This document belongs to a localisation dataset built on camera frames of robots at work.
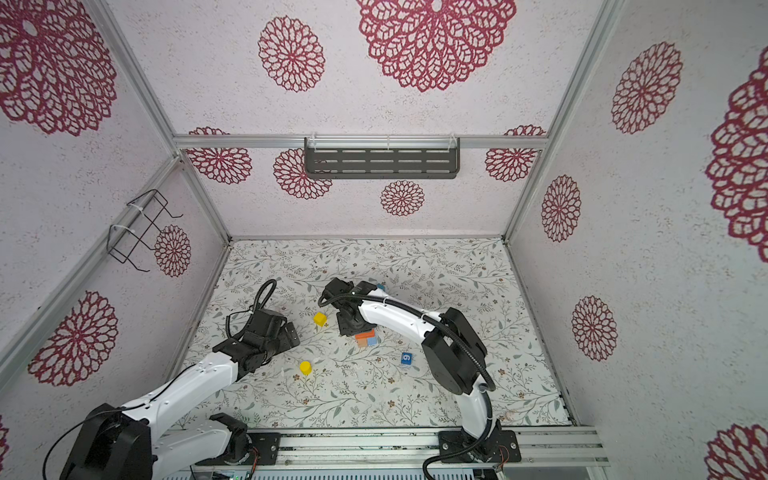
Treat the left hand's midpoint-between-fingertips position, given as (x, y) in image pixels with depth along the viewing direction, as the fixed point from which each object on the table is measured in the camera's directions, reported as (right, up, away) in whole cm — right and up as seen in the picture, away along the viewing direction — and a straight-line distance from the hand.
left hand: (282, 342), depth 88 cm
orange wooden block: (+24, +1, +4) cm, 25 cm away
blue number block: (+37, -5, 0) cm, 37 cm away
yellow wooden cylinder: (+8, -7, -2) cm, 11 cm away
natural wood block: (+23, -1, +4) cm, 24 cm away
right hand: (+21, +5, 0) cm, 21 cm away
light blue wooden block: (+26, -1, +4) cm, 27 cm away
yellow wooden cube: (+10, +5, +7) cm, 13 cm away
